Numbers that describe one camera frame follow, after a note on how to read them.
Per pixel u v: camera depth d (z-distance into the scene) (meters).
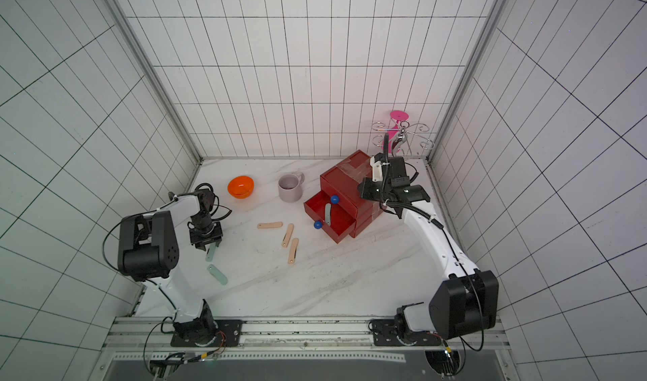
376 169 0.73
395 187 0.61
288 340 0.73
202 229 0.79
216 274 0.85
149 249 0.49
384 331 0.73
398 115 0.97
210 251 0.90
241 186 1.06
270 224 0.98
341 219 0.87
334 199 0.82
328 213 0.90
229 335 0.72
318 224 0.84
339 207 0.85
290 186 1.06
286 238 0.92
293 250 0.90
